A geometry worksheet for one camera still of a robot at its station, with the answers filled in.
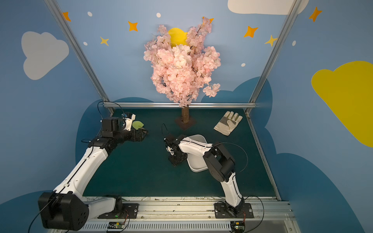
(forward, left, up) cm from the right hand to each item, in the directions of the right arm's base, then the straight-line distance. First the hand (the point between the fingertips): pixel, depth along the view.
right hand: (178, 161), depth 91 cm
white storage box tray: (0, -12, -1) cm, 12 cm away
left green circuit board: (-35, +28, -2) cm, 45 cm away
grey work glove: (+35, -36, -2) cm, 50 cm away
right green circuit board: (-31, -34, -3) cm, 46 cm away
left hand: (+9, +21, +22) cm, 31 cm away
